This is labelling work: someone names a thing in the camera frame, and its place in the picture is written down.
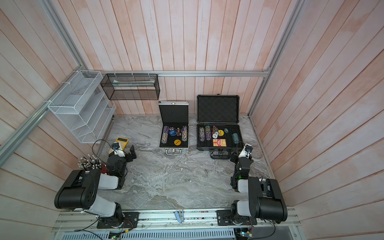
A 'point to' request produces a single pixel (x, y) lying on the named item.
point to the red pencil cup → (90, 162)
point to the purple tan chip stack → (165, 134)
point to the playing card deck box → (219, 142)
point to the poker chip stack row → (205, 133)
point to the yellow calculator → (123, 141)
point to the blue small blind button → (172, 132)
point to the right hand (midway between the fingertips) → (241, 147)
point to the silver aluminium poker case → (174, 114)
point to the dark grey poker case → (218, 129)
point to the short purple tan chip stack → (184, 133)
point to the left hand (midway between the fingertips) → (126, 148)
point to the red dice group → (178, 132)
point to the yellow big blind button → (177, 142)
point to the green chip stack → (235, 138)
